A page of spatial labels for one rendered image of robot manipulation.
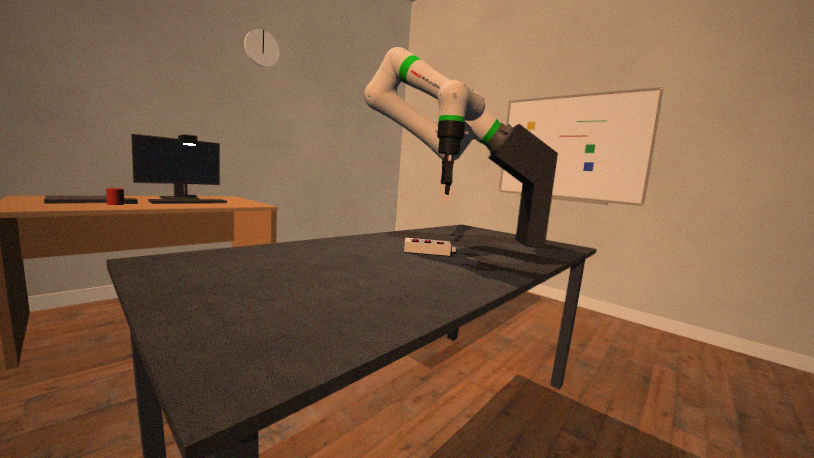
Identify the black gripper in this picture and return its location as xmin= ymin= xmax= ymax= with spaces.
xmin=438 ymin=138 xmax=461 ymax=204

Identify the white power strip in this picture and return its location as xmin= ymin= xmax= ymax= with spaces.
xmin=404 ymin=238 xmax=454 ymax=256

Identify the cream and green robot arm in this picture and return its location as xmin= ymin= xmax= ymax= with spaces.
xmin=364 ymin=47 xmax=513 ymax=161

